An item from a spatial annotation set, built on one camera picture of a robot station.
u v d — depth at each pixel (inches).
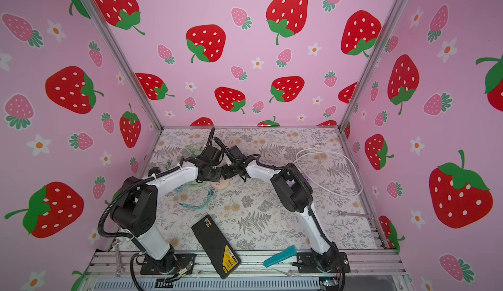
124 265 30.0
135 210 18.5
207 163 27.6
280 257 29.8
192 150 43.3
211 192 36.7
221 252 29.6
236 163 30.8
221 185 36.7
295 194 22.5
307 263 28.9
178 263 28.8
